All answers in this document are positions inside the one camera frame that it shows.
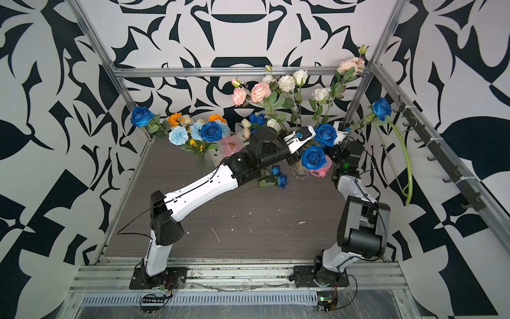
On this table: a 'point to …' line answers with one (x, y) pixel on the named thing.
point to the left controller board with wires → (151, 304)
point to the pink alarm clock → (321, 172)
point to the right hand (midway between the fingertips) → (316, 131)
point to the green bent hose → (408, 193)
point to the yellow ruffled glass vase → (300, 172)
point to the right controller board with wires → (327, 301)
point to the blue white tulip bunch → (252, 121)
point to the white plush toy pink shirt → (232, 144)
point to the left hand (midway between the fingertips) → (307, 131)
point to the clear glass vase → (206, 161)
